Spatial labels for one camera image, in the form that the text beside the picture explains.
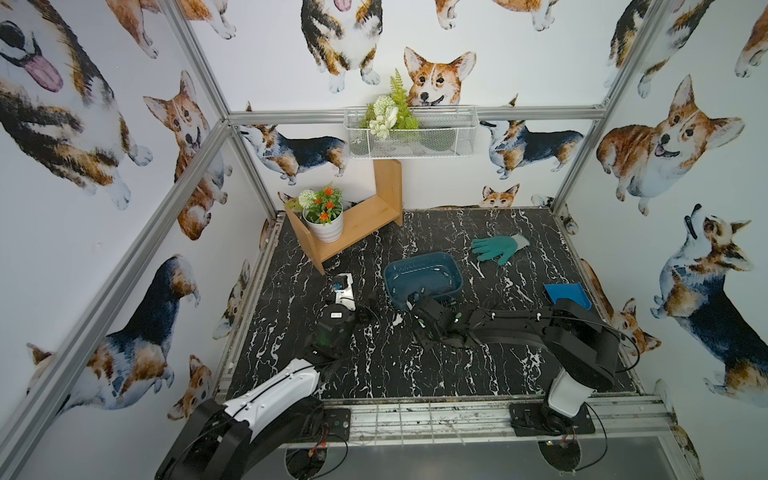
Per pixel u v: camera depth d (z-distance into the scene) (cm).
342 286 70
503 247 110
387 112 79
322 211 93
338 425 73
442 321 68
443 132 93
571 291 99
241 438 41
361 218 110
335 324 62
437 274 103
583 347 46
